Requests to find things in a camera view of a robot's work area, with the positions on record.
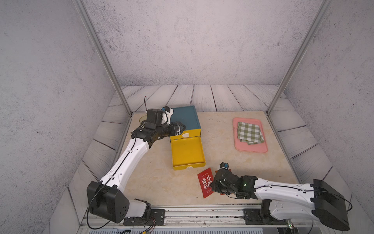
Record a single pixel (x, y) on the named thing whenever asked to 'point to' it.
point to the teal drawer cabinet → (188, 116)
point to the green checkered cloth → (249, 133)
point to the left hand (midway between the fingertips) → (183, 127)
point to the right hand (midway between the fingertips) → (209, 187)
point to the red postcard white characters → (205, 179)
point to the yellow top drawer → (187, 134)
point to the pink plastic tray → (244, 146)
